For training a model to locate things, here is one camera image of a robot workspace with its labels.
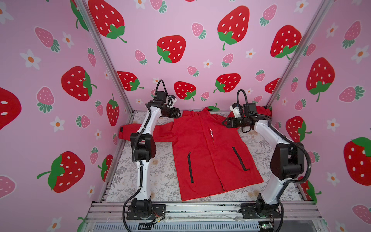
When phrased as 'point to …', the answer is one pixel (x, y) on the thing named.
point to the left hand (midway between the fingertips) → (177, 114)
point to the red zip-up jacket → (211, 154)
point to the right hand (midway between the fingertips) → (224, 122)
